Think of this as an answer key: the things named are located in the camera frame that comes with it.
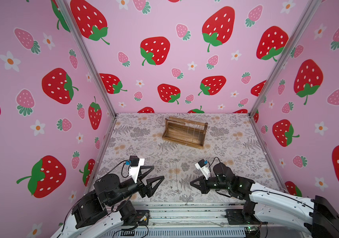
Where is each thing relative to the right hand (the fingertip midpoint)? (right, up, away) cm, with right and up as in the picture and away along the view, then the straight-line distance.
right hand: (191, 182), depth 73 cm
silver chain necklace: (-11, -3, +14) cm, 18 cm away
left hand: (-15, +10, -15) cm, 23 cm away
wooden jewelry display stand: (+2, +24, +34) cm, 42 cm away
